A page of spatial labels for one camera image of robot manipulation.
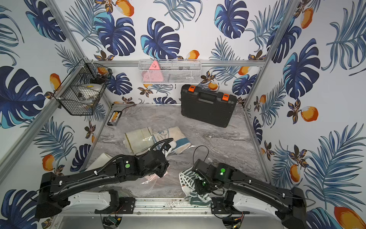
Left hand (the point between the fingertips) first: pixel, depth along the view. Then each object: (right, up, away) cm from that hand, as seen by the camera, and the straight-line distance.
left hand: (168, 161), depth 71 cm
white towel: (-44, -5, +17) cm, 47 cm away
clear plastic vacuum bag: (0, -16, +12) cm, 20 cm away
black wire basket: (-53, +37, +12) cm, 65 cm away
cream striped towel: (-24, +6, +26) cm, 36 cm away
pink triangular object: (-12, +49, +19) cm, 54 cm away
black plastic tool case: (+25, +28, +20) cm, 43 cm away
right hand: (+14, -14, -1) cm, 20 cm away
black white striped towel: (+9, -10, +1) cm, 14 cm away
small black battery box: (-47, +23, +40) cm, 66 cm away
